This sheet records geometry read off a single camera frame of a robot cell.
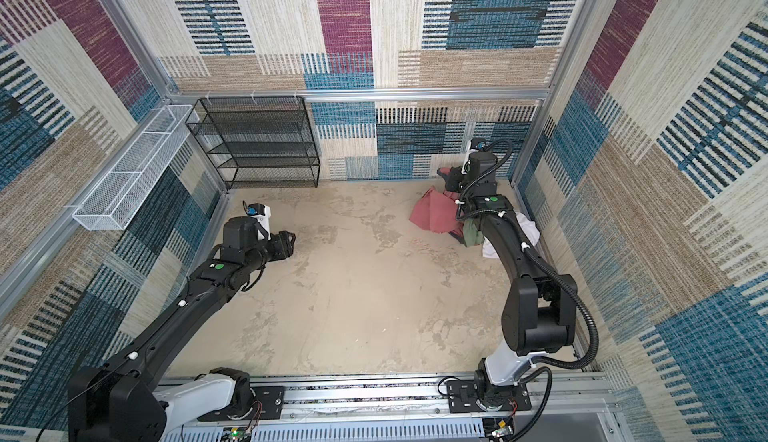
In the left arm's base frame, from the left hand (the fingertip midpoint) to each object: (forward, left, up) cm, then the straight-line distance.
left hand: (286, 232), depth 82 cm
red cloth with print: (+9, -42, -3) cm, 44 cm away
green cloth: (+5, -54, -10) cm, 55 cm away
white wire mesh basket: (-2, +37, +14) cm, 39 cm away
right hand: (+15, -47, +8) cm, 50 cm away
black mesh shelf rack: (+41, +18, -1) cm, 44 cm away
